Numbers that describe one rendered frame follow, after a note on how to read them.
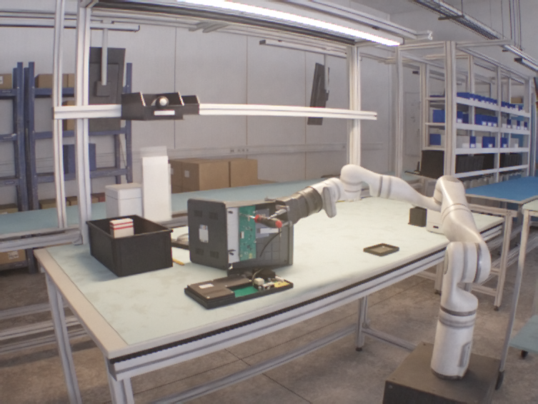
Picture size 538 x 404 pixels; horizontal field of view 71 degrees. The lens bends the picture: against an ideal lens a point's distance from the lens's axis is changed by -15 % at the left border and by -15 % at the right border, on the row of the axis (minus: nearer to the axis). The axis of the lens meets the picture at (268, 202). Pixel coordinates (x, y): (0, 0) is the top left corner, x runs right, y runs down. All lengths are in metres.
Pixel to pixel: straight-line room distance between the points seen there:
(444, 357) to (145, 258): 0.88
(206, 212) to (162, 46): 4.50
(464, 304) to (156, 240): 0.88
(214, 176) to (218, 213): 3.52
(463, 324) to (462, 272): 0.13
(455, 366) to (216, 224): 0.78
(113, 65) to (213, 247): 1.88
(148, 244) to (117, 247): 0.10
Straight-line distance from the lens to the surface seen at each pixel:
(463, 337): 1.05
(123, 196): 1.61
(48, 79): 4.74
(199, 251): 1.39
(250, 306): 1.08
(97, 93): 2.89
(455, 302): 1.01
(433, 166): 4.01
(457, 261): 0.98
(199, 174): 4.73
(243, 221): 1.25
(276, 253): 1.37
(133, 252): 1.32
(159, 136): 5.60
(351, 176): 1.32
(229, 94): 6.15
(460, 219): 1.14
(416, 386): 1.06
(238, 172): 5.01
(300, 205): 1.19
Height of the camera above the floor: 1.42
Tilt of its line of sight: 10 degrees down
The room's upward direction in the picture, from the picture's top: straight up
